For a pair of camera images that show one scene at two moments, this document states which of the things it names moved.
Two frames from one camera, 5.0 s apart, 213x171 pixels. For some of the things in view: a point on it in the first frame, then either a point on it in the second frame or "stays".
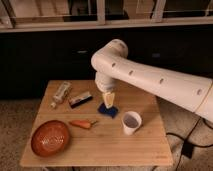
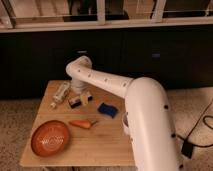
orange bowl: [50, 138] stays
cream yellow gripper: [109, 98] to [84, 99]
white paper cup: [131, 121] stays
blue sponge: [109, 111] stays
